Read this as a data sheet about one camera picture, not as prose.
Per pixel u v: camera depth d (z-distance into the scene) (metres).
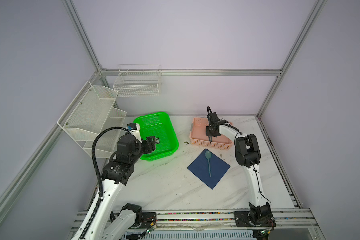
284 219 0.76
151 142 0.63
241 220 0.73
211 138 1.07
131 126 0.60
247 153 0.63
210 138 1.07
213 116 0.91
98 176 0.45
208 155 0.98
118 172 0.47
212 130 0.83
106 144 0.51
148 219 0.74
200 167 0.93
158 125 1.13
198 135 1.14
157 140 1.04
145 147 0.63
